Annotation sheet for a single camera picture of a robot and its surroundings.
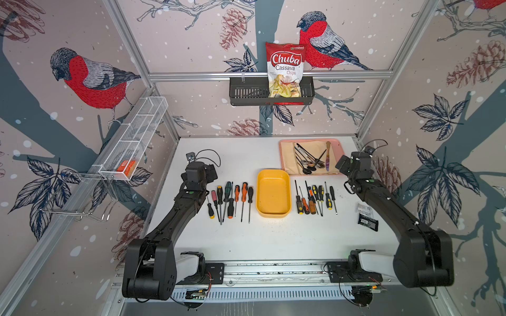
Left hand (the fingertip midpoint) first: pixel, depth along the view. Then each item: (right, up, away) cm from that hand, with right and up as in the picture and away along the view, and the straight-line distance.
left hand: (204, 164), depth 87 cm
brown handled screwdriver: (+50, -20, +3) cm, 53 cm away
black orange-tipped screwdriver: (+11, -21, +3) cm, 24 cm away
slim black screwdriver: (+62, -17, +8) cm, 64 cm away
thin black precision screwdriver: (+52, -15, +8) cm, 55 cm away
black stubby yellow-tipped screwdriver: (+2, -23, +3) cm, 23 cm away
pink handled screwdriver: (+3, -17, +8) cm, 19 cm away
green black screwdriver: (+9, -13, +8) cm, 18 cm away
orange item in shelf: (-20, 0, -22) cm, 30 cm away
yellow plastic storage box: (+32, -15, +7) cm, 36 cm away
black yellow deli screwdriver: (+5, -15, +8) cm, 18 cm away
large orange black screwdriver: (+17, -17, +8) cm, 25 cm away
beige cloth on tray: (+60, +7, +29) cm, 67 cm away
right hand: (+66, +1, 0) cm, 66 cm away
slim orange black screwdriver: (+47, -21, +3) cm, 51 cm away
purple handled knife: (+64, 0, +22) cm, 68 cm away
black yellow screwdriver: (+44, -19, +4) cm, 48 cm away
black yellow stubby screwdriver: (+58, -18, +5) cm, 61 cm away
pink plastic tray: (+54, +3, +23) cm, 59 cm away
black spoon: (+50, -5, +16) cm, 53 cm away
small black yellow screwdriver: (+55, -13, +8) cm, 58 cm away
